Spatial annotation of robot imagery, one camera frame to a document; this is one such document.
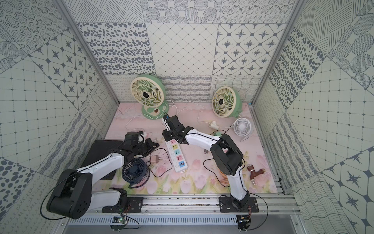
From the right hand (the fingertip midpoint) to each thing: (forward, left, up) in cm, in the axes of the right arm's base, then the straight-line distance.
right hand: (166, 134), depth 91 cm
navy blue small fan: (-24, +13, 0) cm, 28 cm away
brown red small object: (-21, -53, -9) cm, 57 cm away
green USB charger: (+7, -35, -9) cm, 37 cm away
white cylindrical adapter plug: (+12, -32, -7) cm, 34 cm away
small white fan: (+7, -50, -2) cm, 51 cm away
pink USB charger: (-14, +7, -7) cm, 17 cm away
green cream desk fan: (+23, -40, +6) cm, 47 cm away
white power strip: (-11, -7, -7) cm, 15 cm away
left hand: (-6, +4, +1) cm, 7 cm away
